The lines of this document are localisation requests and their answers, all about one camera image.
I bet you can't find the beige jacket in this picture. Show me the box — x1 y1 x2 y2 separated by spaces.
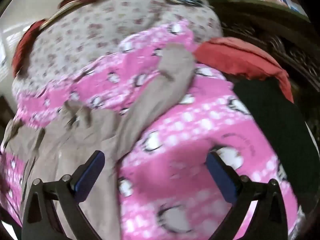
3 44 195 239

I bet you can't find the pink penguin blanket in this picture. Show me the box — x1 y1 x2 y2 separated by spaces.
1 21 298 239

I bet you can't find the red pillow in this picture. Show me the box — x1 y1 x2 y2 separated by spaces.
194 37 294 102

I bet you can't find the red bed edge trim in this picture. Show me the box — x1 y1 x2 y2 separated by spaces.
11 0 97 77

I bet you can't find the floral bed sheet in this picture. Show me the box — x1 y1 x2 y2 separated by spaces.
11 0 223 97

